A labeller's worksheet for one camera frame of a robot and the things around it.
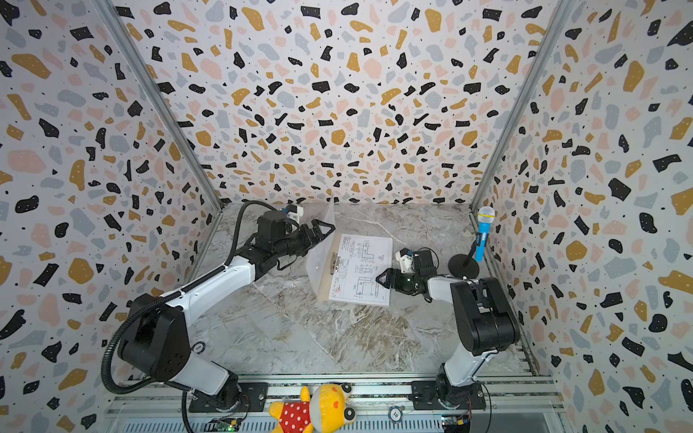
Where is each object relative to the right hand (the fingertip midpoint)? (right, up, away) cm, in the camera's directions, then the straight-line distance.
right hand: (380, 276), depth 94 cm
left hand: (-16, +16, -13) cm, 26 cm away
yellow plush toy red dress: (-15, -28, -28) cm, 42 cm away
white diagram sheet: (-6, +5, +10) cm, 13 cm away
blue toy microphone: (+32, +20, -10) cm, 39 cm away
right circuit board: (+19, -36, -22) cm, 46 cm away
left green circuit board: (-43, -35, -24) cm, 60 cm away
